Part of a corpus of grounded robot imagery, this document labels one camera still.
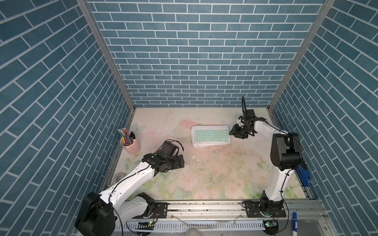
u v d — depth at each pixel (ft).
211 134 3.30
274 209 2.24
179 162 2.42
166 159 2.03
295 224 2.27
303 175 2.84
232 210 2.47
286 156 1.74
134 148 2.93
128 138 2.86
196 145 3.16
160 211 2.38
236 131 2.91
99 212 1.26
